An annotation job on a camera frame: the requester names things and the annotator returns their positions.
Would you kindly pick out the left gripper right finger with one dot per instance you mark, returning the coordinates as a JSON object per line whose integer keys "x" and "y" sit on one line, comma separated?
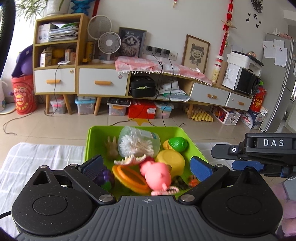
{"x": 210, "y": 177}

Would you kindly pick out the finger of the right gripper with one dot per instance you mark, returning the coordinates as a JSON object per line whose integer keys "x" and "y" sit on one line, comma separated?
{"x": 240, "y": 165}
{"x": 228, "y": 152}

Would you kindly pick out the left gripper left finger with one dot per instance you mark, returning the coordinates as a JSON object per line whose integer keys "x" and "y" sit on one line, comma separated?
{"x": 83, "y": 176}

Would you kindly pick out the purple toy grapes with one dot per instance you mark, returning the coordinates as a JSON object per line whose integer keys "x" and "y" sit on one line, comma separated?
{"x": 105, "y": 179}

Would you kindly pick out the dark hair claw clip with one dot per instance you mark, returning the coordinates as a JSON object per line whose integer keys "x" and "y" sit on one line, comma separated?
{"x": 112, "y": 147}

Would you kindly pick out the toy corn cob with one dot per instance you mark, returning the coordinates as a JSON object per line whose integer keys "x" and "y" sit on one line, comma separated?
{"x": 178, "y": 144}

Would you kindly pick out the orange pumpkin toy half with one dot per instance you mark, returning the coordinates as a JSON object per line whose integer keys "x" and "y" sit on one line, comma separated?
{"x": 131, "y": 179}

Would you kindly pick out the white starfish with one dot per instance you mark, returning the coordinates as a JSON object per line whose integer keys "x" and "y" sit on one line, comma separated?
{"x": 131, "y": 160}

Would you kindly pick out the pink pig toy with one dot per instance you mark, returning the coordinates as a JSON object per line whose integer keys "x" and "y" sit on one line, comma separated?
{"x": 158, "y": 178}

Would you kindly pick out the clear cotton swab jar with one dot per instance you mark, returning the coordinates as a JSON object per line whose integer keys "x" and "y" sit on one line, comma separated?
{"x": 135, "y": 141}

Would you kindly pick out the tan octopus toy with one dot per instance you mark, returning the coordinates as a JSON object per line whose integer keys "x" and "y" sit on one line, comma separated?
{"x": 193, "y": 181}

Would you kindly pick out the person right hand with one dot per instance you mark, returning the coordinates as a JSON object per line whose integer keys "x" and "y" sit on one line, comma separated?
{"x": 288, "y": 218}

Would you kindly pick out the yellow egg crate mat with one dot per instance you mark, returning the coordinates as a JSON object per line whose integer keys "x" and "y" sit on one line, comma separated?
{"x": 198, "y": 114}

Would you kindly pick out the green plastic cookie box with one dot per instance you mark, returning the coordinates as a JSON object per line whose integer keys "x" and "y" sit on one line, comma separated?
{"x": 97, "y": 138}

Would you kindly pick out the silver refrigerator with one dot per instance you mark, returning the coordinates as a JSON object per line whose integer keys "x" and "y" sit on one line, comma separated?
{"x": 278, "y": 75}

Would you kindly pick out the black microwave oven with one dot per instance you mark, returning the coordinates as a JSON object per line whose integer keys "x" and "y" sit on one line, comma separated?
{"x": 240, "y": 79}

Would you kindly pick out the red cardboard box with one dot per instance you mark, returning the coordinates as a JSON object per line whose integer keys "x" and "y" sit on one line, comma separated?
{"x": 143, "y": 109}

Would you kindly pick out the red cartoon bucket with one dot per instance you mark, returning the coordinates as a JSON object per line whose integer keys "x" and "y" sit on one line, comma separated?
{"x": 23, "y": 89}

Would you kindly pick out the white printer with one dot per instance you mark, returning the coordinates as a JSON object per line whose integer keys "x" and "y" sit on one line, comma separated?
{"x": 245, "y": 61}

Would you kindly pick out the framed cartoon girl picture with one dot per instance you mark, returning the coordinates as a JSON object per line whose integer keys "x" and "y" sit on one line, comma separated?
{"x": 196, "y": 53}

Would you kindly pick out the black case on shelf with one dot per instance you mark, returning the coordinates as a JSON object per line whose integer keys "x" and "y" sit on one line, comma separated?
{"x": 142, "y": 86}

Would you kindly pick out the pink lace cloth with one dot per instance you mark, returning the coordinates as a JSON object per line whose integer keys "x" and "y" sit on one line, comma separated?
{"x": 133, "y": 65}

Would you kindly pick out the purple plush toy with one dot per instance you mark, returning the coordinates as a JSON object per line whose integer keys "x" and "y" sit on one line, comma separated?
{"x": 24, "y": 63}

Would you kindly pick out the wooden TV cabinet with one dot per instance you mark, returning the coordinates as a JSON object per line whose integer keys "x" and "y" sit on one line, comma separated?
{"x": 100, "y": 80}

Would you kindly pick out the white desk fan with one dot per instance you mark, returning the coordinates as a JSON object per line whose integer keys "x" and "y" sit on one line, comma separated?
{"x": 109, "y": 43}

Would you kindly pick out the framed cat picture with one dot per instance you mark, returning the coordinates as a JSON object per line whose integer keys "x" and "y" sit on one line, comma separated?
{"x": 132, "y": 42}

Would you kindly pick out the blue stitch plush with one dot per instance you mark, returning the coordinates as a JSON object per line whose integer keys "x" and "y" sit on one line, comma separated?
{"x": 81, "y": 6}

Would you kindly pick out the potted spider plant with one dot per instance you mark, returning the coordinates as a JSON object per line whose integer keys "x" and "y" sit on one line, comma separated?
{"x": 31, "y": 9}

